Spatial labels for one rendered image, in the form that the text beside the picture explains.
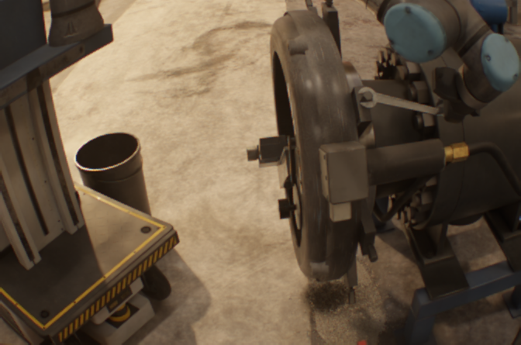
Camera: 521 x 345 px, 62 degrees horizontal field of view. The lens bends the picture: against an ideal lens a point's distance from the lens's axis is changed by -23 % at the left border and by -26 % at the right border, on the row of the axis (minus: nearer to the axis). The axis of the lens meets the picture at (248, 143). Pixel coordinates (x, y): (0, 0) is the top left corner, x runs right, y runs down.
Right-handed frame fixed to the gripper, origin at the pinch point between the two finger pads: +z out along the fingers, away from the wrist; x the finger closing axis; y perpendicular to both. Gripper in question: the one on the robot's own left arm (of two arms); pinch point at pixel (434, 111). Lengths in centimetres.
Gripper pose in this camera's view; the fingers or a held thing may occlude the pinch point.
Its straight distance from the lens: 114.7
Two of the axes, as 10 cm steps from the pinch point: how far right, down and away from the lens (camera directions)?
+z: 0.1, 2.0, 9.8
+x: 1.4, -9.7, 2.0
